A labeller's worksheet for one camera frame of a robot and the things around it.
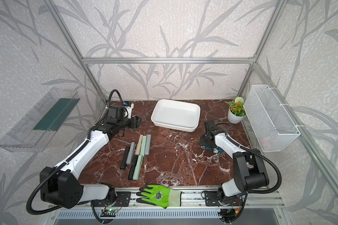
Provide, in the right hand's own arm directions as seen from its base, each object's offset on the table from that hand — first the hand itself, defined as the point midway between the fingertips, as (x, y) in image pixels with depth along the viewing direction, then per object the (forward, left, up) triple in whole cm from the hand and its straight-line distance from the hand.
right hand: (204, 141), depth 93 cm
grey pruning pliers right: (-2, +38, 0) cm, 38 cm away
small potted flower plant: (+17, -22, +12) cm, 30 cm away
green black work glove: (-31, +28, -1) cm, 42 cm away
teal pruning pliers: (-5, -7, -3) cm, 9 cm away
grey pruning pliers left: (-10, +48, 0) cm, 49 cm away
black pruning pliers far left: (-10, +51, -1) cm, 52 cm away
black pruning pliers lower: (-17, +45, 0) cm, 48 cm away
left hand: (+6, +42, +18) cm, 46 cm away
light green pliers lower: (-17, +42, -1) cm, 46 cm away
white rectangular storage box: (+23, +19, -1) cm, 30 cm away
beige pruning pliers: (-6, +44, 0) cm, 44 cm away
